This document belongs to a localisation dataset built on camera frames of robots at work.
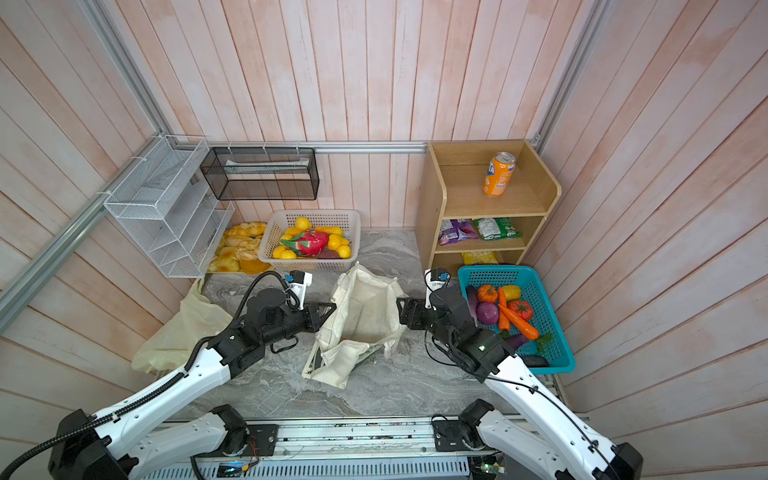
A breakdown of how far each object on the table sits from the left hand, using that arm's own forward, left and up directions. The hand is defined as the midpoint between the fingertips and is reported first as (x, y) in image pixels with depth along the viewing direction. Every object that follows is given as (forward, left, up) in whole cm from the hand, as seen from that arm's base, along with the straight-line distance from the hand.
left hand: (335, 313), depth 74 cm
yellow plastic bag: (-4, +48, -13) cm, 50 cm away
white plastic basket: (+48, +4, -17) cm, 51 cm away
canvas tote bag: (+11, -7, -18) cm, 22 cm away
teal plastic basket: (+6, -61, -13) cm, 62 cm away
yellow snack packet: (+32, -48, -16) cm, 60 cm away
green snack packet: (+30, -49, 0) cm, 57 cm away
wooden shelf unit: (+33, -42, +8) cm, 54 cm away
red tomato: (+11, -57, -15) cm, 60 cm away
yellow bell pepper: (+16, -55, -15) cm, 60 cm away
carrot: (+7, -50, -15) cm, 53 cm away
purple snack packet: (+29, -35, 0) cm, 45 cm away
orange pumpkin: (+15, -46, -15) cm, 51 cm away
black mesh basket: (+53, +30, +5) cm, 61 cm away
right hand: (+3, -18, +2) cm, 19 cm away
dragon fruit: (+35, +15, -12) cm, 40 cm away
